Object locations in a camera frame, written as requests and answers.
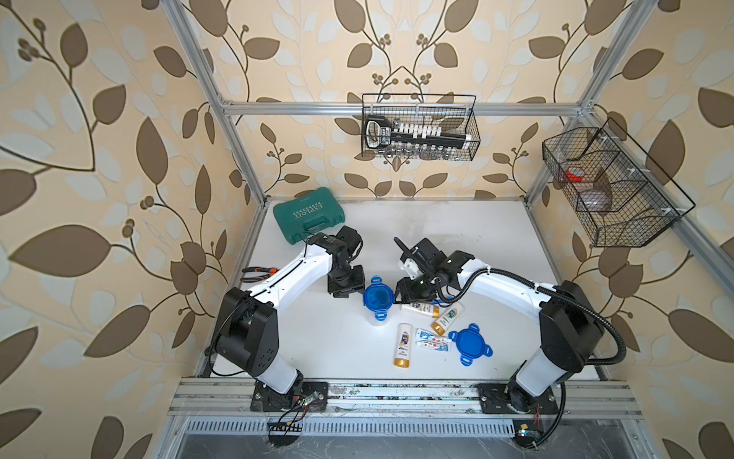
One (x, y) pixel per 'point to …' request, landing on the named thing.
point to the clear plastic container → (378, 318)
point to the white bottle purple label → (430, 309)
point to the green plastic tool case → (303, 215)
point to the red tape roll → (575, 174)
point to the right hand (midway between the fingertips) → (399, 300)
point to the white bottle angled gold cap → (441, 325)
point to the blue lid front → (470, 344)
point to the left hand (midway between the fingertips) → (356, 288)
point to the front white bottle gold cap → (403, 345)
